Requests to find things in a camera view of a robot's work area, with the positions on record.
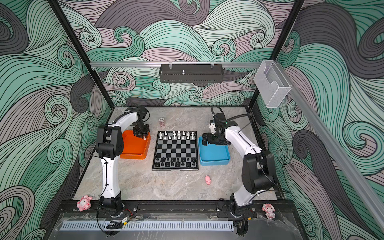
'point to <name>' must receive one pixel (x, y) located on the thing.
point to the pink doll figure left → (84, 203)
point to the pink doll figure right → (269, 209)
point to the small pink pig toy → (208, 180)
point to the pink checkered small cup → (162, 123)
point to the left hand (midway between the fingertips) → (146, 135)
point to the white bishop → (144, 138)
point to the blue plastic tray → (213, 154)
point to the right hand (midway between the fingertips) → (210, 142)
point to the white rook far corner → (160, 134)
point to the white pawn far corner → (160, 138)
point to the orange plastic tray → (134, 147)
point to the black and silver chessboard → (175, 150)
